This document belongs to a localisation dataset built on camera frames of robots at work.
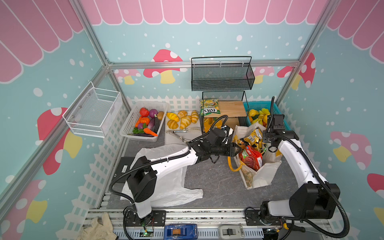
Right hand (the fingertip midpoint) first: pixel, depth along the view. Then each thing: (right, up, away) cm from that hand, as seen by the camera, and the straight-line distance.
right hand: (273, 135), depth 82 cm
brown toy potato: (-70, +14, +30) cm, 77 cm away
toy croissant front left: (-60, +7, +27) cm, 66 cm away
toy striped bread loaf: (-51, +9, +30) cm, 59 cm away
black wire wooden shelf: (-17, +21, +24) cm, 36 cm away
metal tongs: (-60, +1, +24) cm, 65 cm away
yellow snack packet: (-34, +8, +24) cm, 42 cm away
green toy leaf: (-85, +2, +24) cm, 88 cm away
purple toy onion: (-76, +16, +31) cm, 84 cm away
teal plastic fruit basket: (+5, +21, +34) cm, 41 cm away
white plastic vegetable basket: (-90, +8, +24) cm, 93 cm away
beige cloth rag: (-90, -45, -11) cm, 101 cm away
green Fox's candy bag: (-33, +18, +16) cm, 41 cm away
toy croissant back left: (-61, +13, +34) cm, 71 cm away
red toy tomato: (-82, +16, +31) cm, 89 cm away
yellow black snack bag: (-10, -2, +1) cm, 10 cm away
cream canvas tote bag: (-4, -14, -4) cm, 15 cm away
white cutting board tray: (-54, -2, +21) cm, 58 cm away
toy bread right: (-44, +13, +33) cm, 56 cm away
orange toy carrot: (-74, +2, +17) cm, 76 cm away
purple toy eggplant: (-76, +7, +27) cm, 81 cm away
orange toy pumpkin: (-80, +10, +26) cm, 85 cm away
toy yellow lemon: (0, +16, +31) cm, 34 cm away
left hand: (-22, -8, -7) cm, 24 cm away
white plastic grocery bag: (-57, -30, +1) cm, 64 cm away
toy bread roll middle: (-54, +15, +34) cm, 65 cm away
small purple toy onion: (-81, +5, +21) cm, 84 cm away
